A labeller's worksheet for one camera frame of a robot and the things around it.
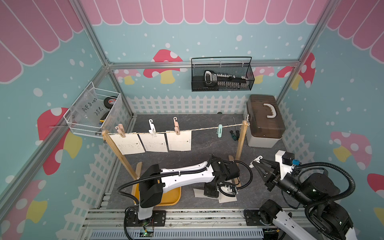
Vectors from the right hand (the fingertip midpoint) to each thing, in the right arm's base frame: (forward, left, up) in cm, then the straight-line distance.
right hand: (255, 161), depth 56 cm
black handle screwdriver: (+41, -7, -34) cm, 54 cm away
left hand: (-3, +17, -25) cm, 30 cm away
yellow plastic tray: (-5, +36, -28) cm, 46 cm away
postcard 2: (+9, +40, 0) cm, 41 cm away
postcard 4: (-4, +9, -34) cm, 36 cm away
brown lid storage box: (+36, -23, -22) cm, 48 cm away
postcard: (+8, +49, +1) cm, 50 cm away
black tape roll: (+37, +70, -1) cm, 79 cm away
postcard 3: (+9, +29, 0) cm, 30 cm away
